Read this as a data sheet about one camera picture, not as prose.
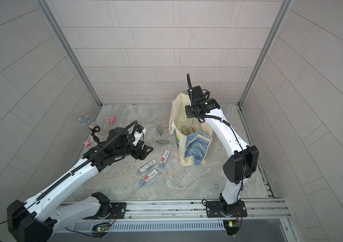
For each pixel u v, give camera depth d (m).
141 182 0.79
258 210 0.72
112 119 1.05
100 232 0.64
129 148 0.62
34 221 0.36
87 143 0.92
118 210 0.71
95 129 0.79
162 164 0.85
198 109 0.56
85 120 0.71
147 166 0.84
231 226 0.68
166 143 0.94
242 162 0.43
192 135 0.69
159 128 1.01
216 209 0.71
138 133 0.64
